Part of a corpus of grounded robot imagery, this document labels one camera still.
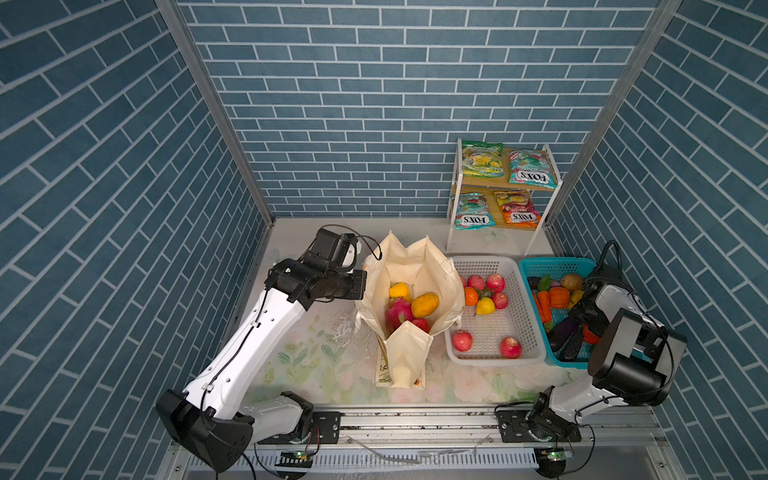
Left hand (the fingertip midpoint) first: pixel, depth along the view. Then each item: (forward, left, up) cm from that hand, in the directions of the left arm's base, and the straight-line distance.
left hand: (366, 285), depth 73 cm
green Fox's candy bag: (+30, -33, -4) cm, 45 cm away
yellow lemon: (+4, -35, -19) cm, 41 cm away
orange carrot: (+6, -56, -22) cm, 60 cm away
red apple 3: (+6, -41, -20) cm, 46 cm away
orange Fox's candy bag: (+33, -49, -4) cm, 59 cm away
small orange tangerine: (+7, -31, -18) cm, 36 cm away
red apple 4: (-7, -26, -18) cm, 33 cm away
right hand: (-4, -66, -17) cm, 69 cm away
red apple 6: (-9, -40, -18) cm, 45 cm away
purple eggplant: (-4, -57, -21) cm, 61 cm away
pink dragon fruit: (0, -8, -16) cm, 18 cm away
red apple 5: (-3, -15, -15) cm, 21 cm away
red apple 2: (+12, -40, -19) cm, 46 cm away
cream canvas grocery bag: (+4, -19, -11) cm, 23 cm away
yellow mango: (+10, -9, -19) cm, 23 cm away
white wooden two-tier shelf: (+36, -42, +2) cm, 55 cm away
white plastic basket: (0, -44, -20) cm, 48 cm away
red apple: (+13, -34, -19) cm, 41 cm away
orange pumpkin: (+7, -60, -19) cm, 63 cm away
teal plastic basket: (+23, -67, -24) cm, 75 cm away
